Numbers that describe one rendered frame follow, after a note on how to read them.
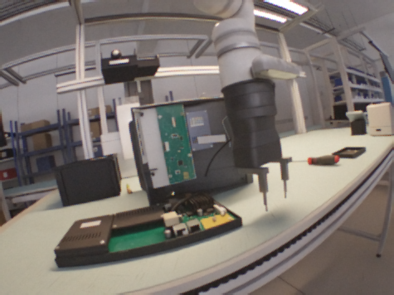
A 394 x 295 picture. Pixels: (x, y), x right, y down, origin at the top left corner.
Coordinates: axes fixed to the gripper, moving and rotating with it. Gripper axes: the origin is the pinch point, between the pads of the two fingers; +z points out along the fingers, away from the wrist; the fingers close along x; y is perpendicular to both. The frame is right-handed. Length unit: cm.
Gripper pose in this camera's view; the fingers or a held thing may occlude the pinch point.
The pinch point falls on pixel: (276, 203)
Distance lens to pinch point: 29.9
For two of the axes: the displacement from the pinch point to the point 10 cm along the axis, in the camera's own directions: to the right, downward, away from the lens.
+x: -8.3, 1.8, -5.3
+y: -5.3, 0.4, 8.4
